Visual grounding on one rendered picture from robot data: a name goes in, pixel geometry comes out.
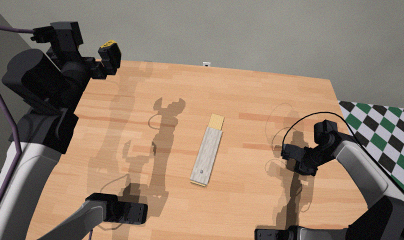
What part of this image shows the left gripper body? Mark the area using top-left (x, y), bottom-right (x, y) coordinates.
top-left (46, 43), bottom-right (122, 92)

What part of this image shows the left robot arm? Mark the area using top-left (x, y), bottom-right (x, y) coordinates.
top-left (0, 21), bottom-right (145, 240)

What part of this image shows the light wooden plank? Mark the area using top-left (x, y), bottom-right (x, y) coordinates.
top-left (190, 113), bottom-right (224, 187)

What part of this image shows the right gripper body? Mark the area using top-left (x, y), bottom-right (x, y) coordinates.
top-left (294, 146), bottom-right (323, 177)

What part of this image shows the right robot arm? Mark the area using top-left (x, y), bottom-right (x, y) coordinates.
top-left (256, 119), bottom-right (404, 240)

